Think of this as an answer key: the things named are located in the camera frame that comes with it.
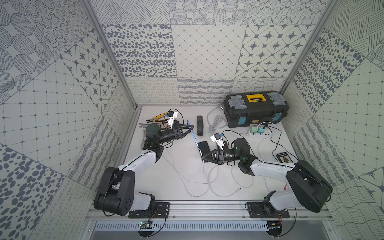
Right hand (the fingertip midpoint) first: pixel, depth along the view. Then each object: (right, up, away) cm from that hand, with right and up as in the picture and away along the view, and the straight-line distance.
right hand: (202, 159), depth 72 cm
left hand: (-7, +17, +1) cm, 18 cm away
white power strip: (+44, +9, +29) cm, 54 cm away
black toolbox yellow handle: (+36, +27, +27) cm, 53 cm away
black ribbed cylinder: (-1, +15, +35) cm, 38 cm away
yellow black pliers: (-35, +20, +38) cm, 55 cm away
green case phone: (+1, +1, +23) cm, 23 cm away
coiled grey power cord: (+14, +17, +38) cm, 44 cm away
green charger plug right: (+40, +12, +26) cm, 49 cm away
